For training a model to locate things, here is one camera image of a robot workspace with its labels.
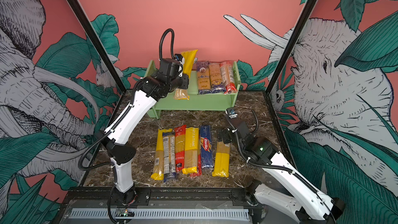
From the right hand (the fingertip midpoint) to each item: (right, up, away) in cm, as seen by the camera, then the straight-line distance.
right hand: (225, 124), depth 70 cm
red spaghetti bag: (-24, -8, +23) cm, 35 cm away
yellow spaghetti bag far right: (0, -22, +14) cm, 26 cm away
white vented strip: (-1, -42, 0) cm, 42 cm away
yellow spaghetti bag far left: (-34, -25, +10) cm, 43 cm away
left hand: (-18, +24, +3) cm, 30 cm away
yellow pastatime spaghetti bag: (-17, -12, +18) cm, 27 cm away
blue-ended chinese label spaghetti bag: (-3, +23, +14) cm, 27 cm away
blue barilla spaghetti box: (-8, -16, +17) cm, 25 cm away
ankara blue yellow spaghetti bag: (-10, +20, +12) cm, 25 cm away
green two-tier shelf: (-39, +29, +14) cm, 50 cm away
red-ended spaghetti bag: (+4, +29, +19) cm, 34 cm away
